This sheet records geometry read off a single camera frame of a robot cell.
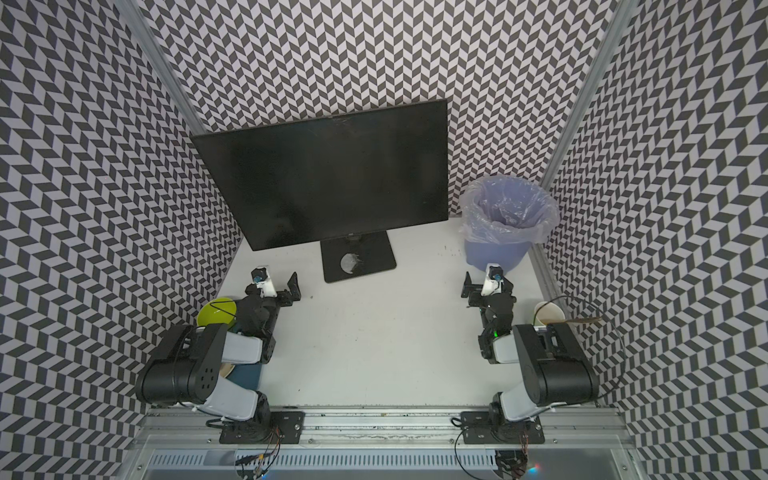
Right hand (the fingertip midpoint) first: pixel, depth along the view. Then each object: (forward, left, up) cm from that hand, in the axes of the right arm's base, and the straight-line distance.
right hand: (482, 277), depth 90 cm
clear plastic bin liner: (+21, -11, +8) cm, 25 cm away
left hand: (+1, +62, +1) cm, 62 cm away
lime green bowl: (-7, +83, -6) cm, 83 cm away
